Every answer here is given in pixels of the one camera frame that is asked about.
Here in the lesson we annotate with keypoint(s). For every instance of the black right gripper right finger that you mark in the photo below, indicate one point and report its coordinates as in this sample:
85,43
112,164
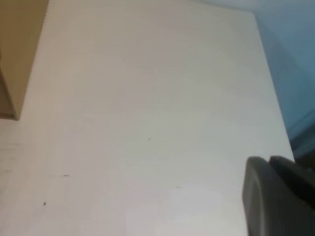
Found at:
299,180

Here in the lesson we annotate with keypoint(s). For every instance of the lower cardboard shoebox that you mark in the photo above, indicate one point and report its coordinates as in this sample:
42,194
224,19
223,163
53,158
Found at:
21,23

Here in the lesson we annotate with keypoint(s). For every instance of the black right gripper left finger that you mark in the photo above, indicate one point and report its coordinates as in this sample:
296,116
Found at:
271,208

